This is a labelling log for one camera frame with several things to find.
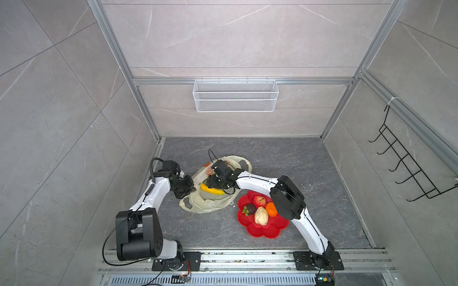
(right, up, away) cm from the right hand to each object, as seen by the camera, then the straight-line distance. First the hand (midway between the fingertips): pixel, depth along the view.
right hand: (210, 182), depth 96 cm
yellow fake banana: (+2, -3, -5) cm, 6 cm away
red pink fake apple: (+26, -7, -11) cm, 29 cm away
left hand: (-7, +1, -9) cm, 11 cm away
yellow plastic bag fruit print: (-2, -8, -11) cm, 13 cm away
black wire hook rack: (+79, +4, -37) cm, 87 cm away
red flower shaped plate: (+31, -19, -15) cm, 39 cm away
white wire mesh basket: (+14, +50, +5) cm, 52 cm away
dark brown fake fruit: (+20, -10, -14) cm, 27 cm away
